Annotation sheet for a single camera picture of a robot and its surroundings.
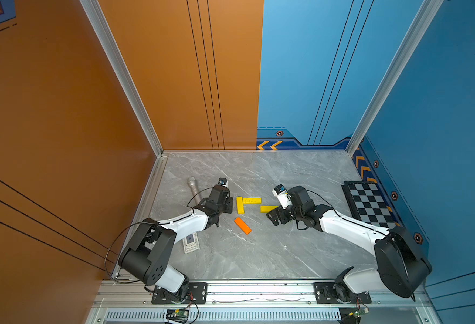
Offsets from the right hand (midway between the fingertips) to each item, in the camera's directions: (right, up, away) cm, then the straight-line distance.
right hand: (275, 209), depth 88 cm
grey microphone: (-41, +11, +14) cm, 45 cm away
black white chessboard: (+45, +1, +6) cm, 46 cm away
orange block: (-14, -8, +1) cm, 16 cm away
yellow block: (-16, +1, +8) cm, 18 cm away
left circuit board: (-37, -33, -17) cm, 52 cm away
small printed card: (-36, -14, -4) cm, 39 cm away
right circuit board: (+26, -32, -18) cm, 45 cm away
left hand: (-21, +5, +5) cm, 22 cm away
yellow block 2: (-10, +3, +9) cm, 14 cm away
